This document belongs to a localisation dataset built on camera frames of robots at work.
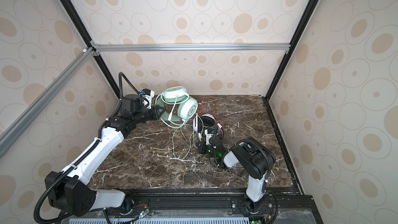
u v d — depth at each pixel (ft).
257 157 1.64
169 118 1.77
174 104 1.85
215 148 2.34
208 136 2.81
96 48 2.97
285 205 2.49
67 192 1.27
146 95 2.22
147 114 2.17
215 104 3.82
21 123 1.79
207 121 3.20
